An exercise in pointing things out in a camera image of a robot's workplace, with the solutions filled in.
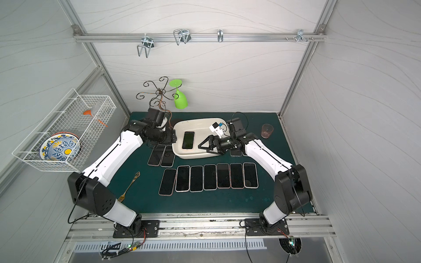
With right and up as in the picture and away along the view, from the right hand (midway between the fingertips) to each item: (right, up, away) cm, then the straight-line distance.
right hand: (203, 149), depth 77 cm
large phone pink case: (+10, -17, +13) cm, 24 cm away
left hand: (-17, +5, +5) cm, 18 cm away
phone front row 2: (+18, -17, +14) cm, 28 cm away
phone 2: (+25, -17, +12) cm, 33 cm away
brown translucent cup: (+40, +9, +31) cm, 51 cm away
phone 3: (-22, -8, +21) cm, 32 cm away
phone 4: (+18, -6, +22) cm, 29 cm away
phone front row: (-11, -16, +6) cm, 21 cm away
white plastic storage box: (-4, +10, +32) cm, 34 cm away
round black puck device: (+40, -42, -5) cm, 58 cm away
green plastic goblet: (-15, +27, +19) cm, 36 cm away
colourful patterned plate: (-53, +3, -15) cm, 56 cm away
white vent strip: (-12, -41, -7) cm, 43 cm away
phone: (-5, -18, +12) cm, 22 cm away
